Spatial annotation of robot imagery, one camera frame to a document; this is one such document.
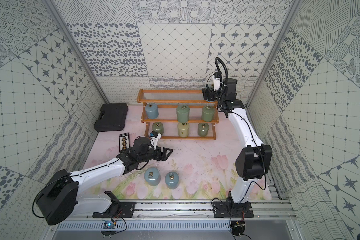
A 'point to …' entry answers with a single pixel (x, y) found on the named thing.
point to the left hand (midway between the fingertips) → (170, 151)
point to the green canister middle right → (208, 113)
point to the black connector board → (124, 142)
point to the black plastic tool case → (113, 117)
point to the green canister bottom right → (203, 129)
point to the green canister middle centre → (183, 113)
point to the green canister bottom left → (158, 127)
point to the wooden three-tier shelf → (167, 100)
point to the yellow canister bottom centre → (183, 129)
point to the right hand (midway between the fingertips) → (210, 89)
